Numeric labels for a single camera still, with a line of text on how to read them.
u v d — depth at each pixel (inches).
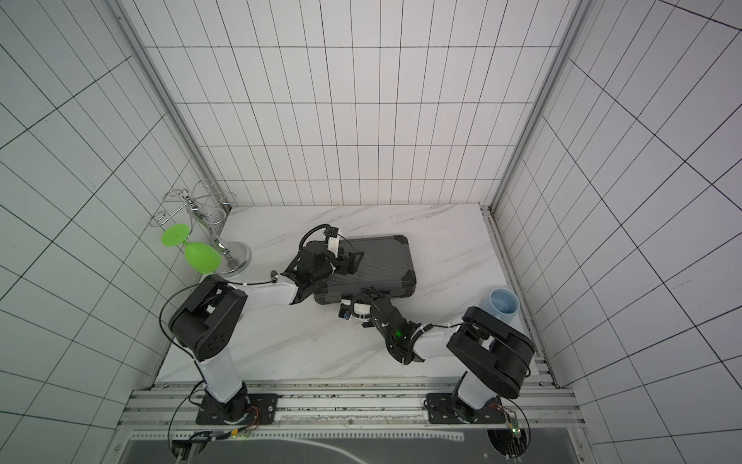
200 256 32.6
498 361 17.3
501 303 35.5
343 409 29.2
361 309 29.2
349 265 32.5
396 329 25.9
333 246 32.1
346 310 28.7
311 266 28.1
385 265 35.3
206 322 18.9
